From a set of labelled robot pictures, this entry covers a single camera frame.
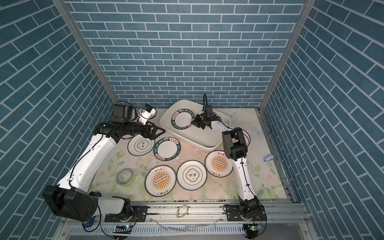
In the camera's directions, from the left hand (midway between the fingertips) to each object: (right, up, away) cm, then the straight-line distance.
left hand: (159, 127), depth 74 cm
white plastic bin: (+24, -10, +27) cm, 38 cm away
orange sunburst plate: (-2, -31, +10) cm, 33 cm away
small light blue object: (+64, -20, +17) cm, 69 cm away
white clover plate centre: (+16, -29, +12) cm, 35 cm away
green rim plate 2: (-1, -15, +23) cm, 27 cm away
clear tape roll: (-23, -30, +12) cm, 40 cm away
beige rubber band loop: (+15, -41, +1) cm, 44 cm away
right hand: (+13, +4, +32) cm, 35 cm away
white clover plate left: (-20, -14, +25) cm, 35 cm away
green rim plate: (+8, +5, +37) cm, 38 cm away
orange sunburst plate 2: (+32, -24, +17) cm, 43 cm away
